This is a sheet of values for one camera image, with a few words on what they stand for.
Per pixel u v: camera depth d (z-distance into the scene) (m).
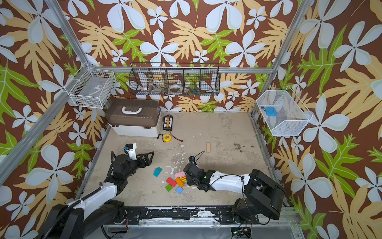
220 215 0.75
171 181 0.86
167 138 1.04
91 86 0.86
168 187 0.84
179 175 0.87
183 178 0.86
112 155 0.67
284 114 0.84
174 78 0.98
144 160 0.77
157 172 0.88
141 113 0.92
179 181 0.84
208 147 0.99
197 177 0.65
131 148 0.76
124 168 0.66
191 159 0.78
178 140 1.05
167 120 1.14
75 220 0.84
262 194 0.43
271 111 0.86
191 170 0.65
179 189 0.82
